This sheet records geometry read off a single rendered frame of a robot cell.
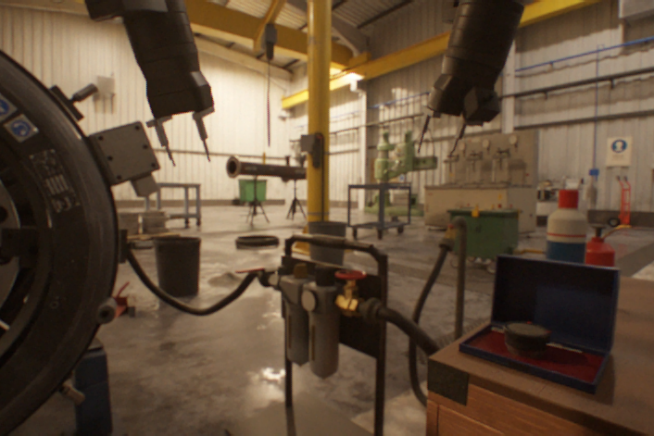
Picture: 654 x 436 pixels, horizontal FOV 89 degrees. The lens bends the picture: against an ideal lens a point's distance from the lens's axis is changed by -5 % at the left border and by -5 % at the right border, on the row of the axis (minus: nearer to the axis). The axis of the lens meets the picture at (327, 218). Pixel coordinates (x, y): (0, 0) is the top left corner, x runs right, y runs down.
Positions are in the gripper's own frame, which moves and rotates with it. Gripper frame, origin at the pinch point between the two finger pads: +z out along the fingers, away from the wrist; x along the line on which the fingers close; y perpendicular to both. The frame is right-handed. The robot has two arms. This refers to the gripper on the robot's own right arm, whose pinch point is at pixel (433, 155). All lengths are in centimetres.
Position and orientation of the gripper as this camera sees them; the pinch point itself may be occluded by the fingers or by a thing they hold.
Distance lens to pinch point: 54.2
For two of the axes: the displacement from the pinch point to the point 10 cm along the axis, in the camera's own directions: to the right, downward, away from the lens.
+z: -1.8, 8.8, 4.4
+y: 1.1, 4.6, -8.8
